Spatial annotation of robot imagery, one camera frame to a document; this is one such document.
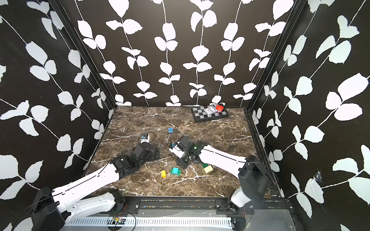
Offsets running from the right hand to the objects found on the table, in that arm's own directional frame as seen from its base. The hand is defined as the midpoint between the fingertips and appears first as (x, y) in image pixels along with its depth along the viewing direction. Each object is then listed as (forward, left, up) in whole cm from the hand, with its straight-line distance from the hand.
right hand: (179, 159), depth 82 cm
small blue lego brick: (+26, +8, -7) cm, 29 cm away
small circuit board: (-29, +31, -9) cm, 43 cm away
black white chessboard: (+41, -14, -6) cm, 43 cm away
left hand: (+5, +15, +6) cm, 17 cm away
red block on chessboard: (+48, -30, -5) cm, 57 cm away
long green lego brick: (-5, 0, -7) cm, 9 cm away
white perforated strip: (-29, +11, -9) cm, 32 cm away
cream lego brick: (-2, -18, -9) cm, 20 cm away
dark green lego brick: (0, -16, -8) cm, 18 cm away
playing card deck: (+45, -23, -5) cm, 51 cm away
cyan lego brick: (-4, +2, -6) cm, 8 cm away
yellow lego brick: (-6, +9, -7) cm, 13 cm away
